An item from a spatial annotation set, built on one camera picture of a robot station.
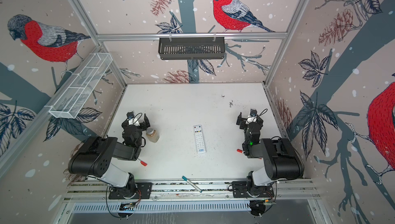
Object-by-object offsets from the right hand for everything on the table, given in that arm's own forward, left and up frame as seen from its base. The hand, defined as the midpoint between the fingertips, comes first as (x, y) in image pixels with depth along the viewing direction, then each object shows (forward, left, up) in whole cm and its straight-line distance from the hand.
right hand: (249, 115), depth 89 cm
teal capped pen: (-33, +36, -10) cm, 50 cm away
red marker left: (-27, +60, -9) cm, 66 cm away
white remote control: (-12, +30, -9) cm, 33 cm away
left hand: (-4, +67, +3) cm, 68 cm away
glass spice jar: (-14, +56, 0) cm, 57 cm away
